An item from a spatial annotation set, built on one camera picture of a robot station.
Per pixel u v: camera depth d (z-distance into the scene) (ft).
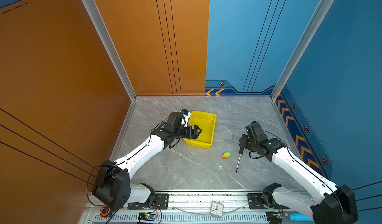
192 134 2.38
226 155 2.84
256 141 2.00
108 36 2.84
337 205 1.25
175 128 2.08
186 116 2.45
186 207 2.38
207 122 3.46
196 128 2.40
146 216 2.32
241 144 2.39
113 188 1.36
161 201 2.44
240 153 2.59
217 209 2.29
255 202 2.38
